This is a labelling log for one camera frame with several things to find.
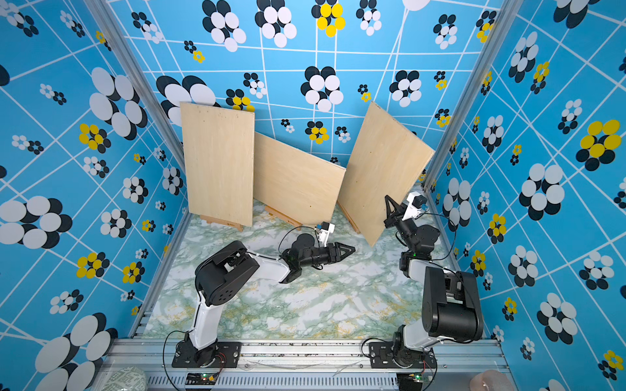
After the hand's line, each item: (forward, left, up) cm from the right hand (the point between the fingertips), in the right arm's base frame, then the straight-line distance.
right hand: (391, 197), depth 80 cm
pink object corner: (-47, -25, -24) cm, 59 cm away
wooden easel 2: (+7, +40, -21) cm, 46 cm away
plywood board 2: (+12, +33, -7) cm, 36 cm away
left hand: (-13, +11, -14) cm, 22 cm away
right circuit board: (-47, -5, -27) cm, 54 cm away
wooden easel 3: (+8, +12, -21) cm, 26 cm away
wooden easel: (+8, +73, -23) cm, 77 cm away
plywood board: (+18, +62, +5) cm, 65 cm away
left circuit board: (-48, +59, -28) cm, 81 cm away
